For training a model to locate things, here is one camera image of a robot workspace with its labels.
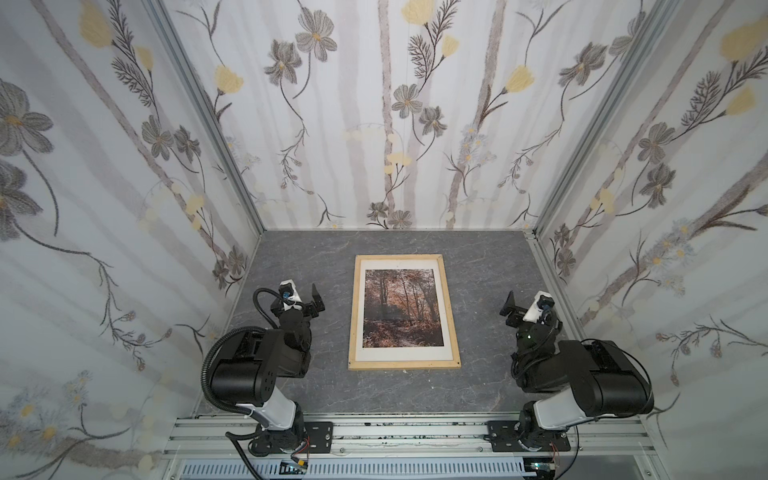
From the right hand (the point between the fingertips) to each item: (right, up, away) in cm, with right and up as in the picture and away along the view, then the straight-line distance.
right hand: (523, 293), depth 86 cm
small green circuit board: (-64, -42, -13) cm, 78 cm away
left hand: (-69, +3, +3) cm, 69 cm away
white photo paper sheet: (-35, -7, +12) cm, 38 cm away
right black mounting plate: (-9, -34, -12) cm, 38 cm away
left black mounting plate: (-58, -35, -12) cm, 69 cm away
